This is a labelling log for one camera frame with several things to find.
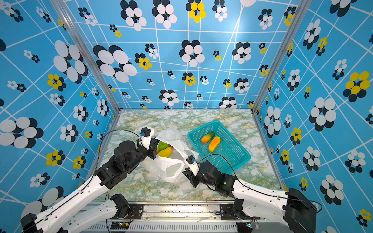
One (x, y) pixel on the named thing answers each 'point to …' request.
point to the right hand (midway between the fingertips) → (186, 171)
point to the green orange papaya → (207, 137)
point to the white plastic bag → (169, 169)
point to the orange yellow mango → (213, 144)
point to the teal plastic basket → (230, 154)
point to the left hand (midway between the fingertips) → (160, 137)
